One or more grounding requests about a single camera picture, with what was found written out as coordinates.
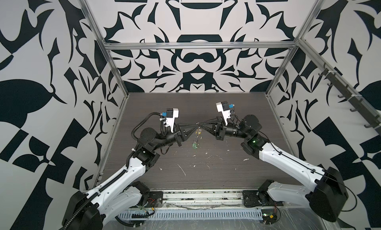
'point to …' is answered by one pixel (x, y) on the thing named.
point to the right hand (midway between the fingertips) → (202, 128)
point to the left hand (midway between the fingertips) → (198, 124)
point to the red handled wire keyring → (198, 131)
